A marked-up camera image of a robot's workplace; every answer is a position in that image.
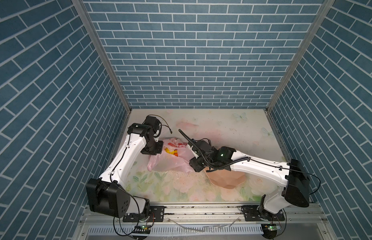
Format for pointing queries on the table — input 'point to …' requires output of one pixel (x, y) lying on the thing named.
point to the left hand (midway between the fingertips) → (158, 151)
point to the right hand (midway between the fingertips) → (190, 160)
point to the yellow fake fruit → (174, 152)
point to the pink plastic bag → (175, 156)
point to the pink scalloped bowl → (225, 178)
